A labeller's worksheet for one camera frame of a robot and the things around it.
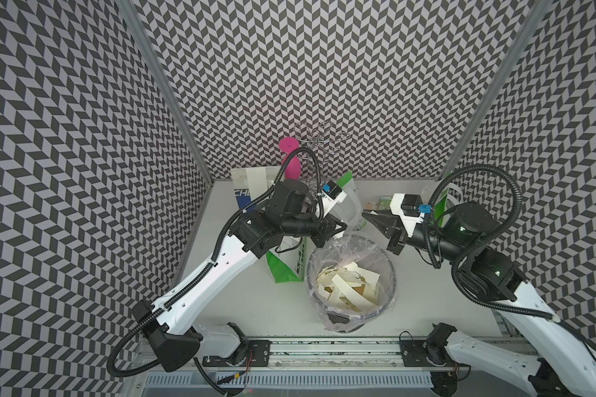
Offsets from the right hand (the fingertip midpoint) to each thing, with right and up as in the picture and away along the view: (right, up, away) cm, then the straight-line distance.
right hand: (366, 216), depth 54 cm
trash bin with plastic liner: (-3, -12, +19) cm, 22 cm away
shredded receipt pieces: (0, -22, +18) cm, 28 cm away
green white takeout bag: (-19, -17, +24) cm, 35 cm away
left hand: (-4, -4, +8) cm, 10 cm away
